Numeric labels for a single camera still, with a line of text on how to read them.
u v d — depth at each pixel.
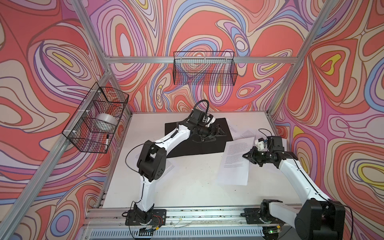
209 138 0.77
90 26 0.74
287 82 0.99
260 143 0.78
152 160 0.53
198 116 0.72
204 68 0.96
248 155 0.73
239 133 1.08
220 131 0.76
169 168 0.91
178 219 0.73
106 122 0.70
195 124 0.72
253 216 0.74
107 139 0.73
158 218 0.72
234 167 0.83
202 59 0.88
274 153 0.61
